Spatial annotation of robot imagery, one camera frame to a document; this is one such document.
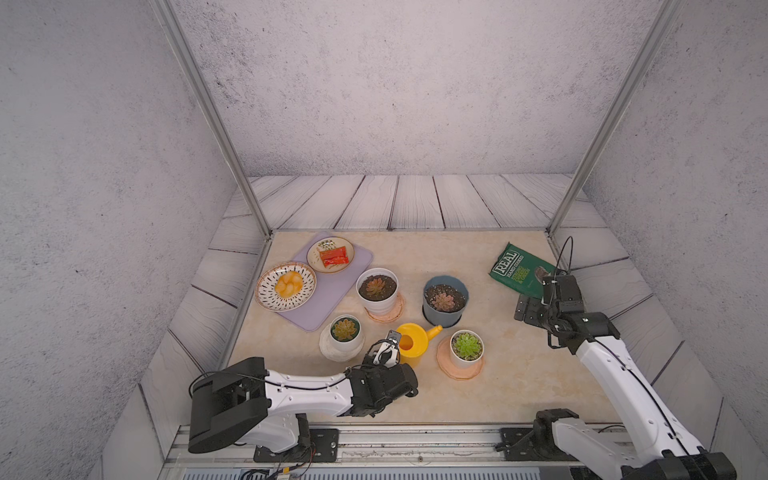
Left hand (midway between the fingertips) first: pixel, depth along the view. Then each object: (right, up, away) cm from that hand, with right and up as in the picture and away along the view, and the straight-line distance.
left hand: (392, 359), depth 83 cm
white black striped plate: (-40, +14, +16) cm, 45 cm away
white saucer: (-17, 0, +4) cm, 17 cm away
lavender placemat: (-21, +17, +21) cm, 34 cm away
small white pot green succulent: (+19, +4, -4) cm, 20 cm away
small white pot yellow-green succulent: (-13, +7, +2) cm, 15 cm away
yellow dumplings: (-34, +19, +18) cm, 43 cm away
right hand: (+39, +15, -4) cm, 42 cm away
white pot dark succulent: (-4, +18, +8) cm, 20 cm away
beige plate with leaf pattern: (-23, +29, +28) cm, 46 cm away
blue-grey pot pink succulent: (+16, +16, +6) cm, 23 cm away
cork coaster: (0, +9, +13) cm, 16 cm away
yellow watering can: (+6, +6, -4) cm, 9 cm away
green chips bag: (+43, +24, +21) cm, 54 cm away
